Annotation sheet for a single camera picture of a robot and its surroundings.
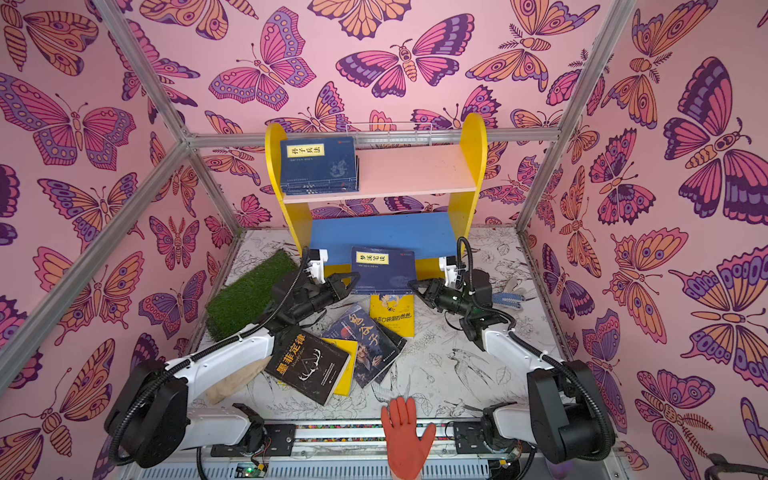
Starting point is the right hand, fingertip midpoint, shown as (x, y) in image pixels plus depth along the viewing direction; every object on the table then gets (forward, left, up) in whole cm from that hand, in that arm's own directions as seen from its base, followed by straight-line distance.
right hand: (410, 283), depth 79 cm
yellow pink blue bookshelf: (+45, -5, -7) cm, 46 cm away
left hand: (0, +12, +4) cm, 13 cm away
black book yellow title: (-15, +29, -17) cm, 37 cm away
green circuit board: (-39, +39, -23) cm, 60 cm away
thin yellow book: (-11, +17, -16) cm, 26 cm away
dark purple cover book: (-13, +10, -17) cm, 24 cm away
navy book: (+4, +7, +1) cm, 8 cm away
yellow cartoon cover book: (+3, +4, -20) cm, 21 cm away
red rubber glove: (-35, +1, -20) cm, 41 cm away
